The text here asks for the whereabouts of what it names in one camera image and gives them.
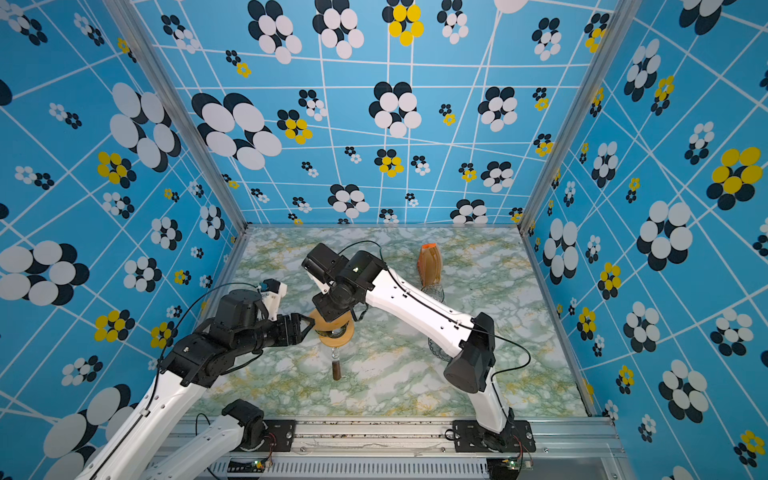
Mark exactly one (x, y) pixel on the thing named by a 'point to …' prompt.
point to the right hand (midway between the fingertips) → (330, 307)
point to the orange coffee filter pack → (430, 264)
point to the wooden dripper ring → (338, 341)
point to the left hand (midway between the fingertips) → (307, 321)
